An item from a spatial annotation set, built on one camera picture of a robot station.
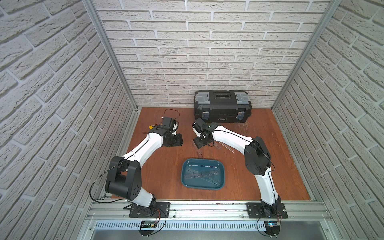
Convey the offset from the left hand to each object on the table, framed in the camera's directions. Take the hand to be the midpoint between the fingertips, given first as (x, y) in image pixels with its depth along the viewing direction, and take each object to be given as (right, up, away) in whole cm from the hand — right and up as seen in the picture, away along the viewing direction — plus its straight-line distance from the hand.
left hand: (181, 139), depth 88 cm
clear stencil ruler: (+14, -21, -3) cm, 26 cm away
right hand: (+13, -2, +6) cm, 14 cm away
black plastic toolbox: (+27, +21, +10) cm, 36 cm away
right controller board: (+46, -41, -19) cm, 64 cm away
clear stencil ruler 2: (+20, -22, -4) cm, 30 cm away
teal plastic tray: (+13, -16, +2) cm, 21 cm away
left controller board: (-15, -41, -16) cm, 46 cm away
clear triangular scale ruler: (+23, 0, -25) cm, 34 cm away
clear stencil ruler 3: (+10, -8, +7) cm, 15 cm away
